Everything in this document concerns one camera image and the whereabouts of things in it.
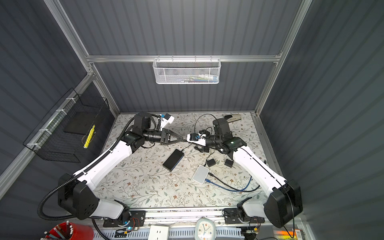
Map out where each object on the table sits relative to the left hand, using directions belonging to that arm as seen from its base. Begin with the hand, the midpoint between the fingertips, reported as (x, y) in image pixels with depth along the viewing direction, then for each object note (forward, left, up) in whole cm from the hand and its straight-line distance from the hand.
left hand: (182, 140), depth 69 cm
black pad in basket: (+13, +51, +1) cm, 52 cm away
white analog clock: (-32, -9, -27) cm, 43 cm away
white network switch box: (-5, -9, -28) cm, 30 cm away
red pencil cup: (-31, +45, -15) cm, 56 cm away
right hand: (+3, -5, -5) cm, 7 cm away
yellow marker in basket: (+5, +45, -1) cm, 45 cm away
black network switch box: (+6, +8, -30) cm, 31 cm away
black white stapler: (+36, -36, -24) cm, 56 cm away
